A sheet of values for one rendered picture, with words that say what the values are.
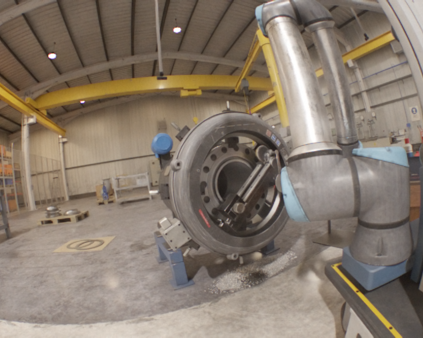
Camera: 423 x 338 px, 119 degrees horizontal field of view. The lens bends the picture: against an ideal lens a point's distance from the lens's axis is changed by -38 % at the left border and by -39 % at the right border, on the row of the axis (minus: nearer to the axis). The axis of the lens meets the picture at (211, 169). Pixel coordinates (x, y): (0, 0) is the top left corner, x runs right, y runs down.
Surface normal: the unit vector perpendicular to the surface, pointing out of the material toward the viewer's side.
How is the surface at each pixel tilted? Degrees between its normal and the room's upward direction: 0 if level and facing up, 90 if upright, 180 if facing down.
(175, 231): 90
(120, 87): 90
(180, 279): 90
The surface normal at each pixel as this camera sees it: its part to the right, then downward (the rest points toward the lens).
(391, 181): -0.48, 0.07
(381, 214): -0.78, 0.13
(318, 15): -0.37, 0.42
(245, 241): 0.43, -0.07
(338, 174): -0.50, -0.48
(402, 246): -0.24, -0.30
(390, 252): -0.56, -0.25
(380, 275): -0.11, 0.02
